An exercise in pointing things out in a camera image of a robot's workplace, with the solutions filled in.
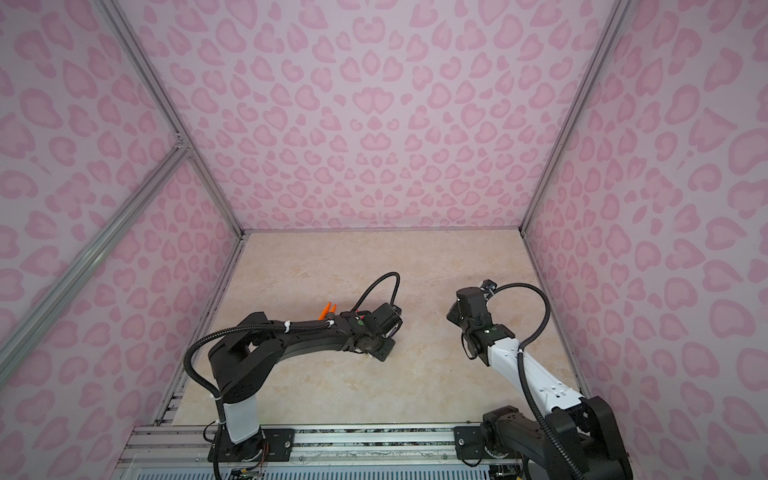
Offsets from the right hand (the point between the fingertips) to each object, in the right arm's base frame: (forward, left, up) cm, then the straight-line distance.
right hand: (459, 304), depth 87 cm
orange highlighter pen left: (+3, +41, -10) cm, 42 cm away
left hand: (-8, +20, -9) cm, 24 cm away
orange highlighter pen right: (+4, +39, -10) cm, 40 cm away
